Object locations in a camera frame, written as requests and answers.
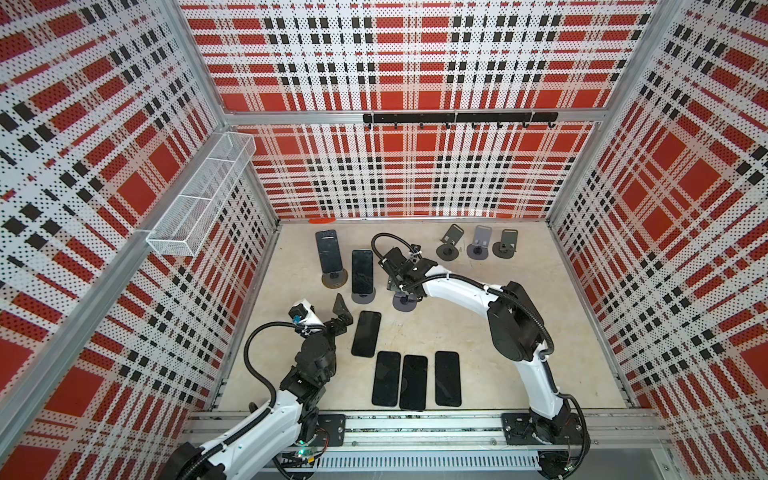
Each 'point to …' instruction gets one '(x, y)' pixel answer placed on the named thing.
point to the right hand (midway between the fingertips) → (406, 282)
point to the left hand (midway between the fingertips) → (329, 304)
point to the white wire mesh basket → (185, 225)
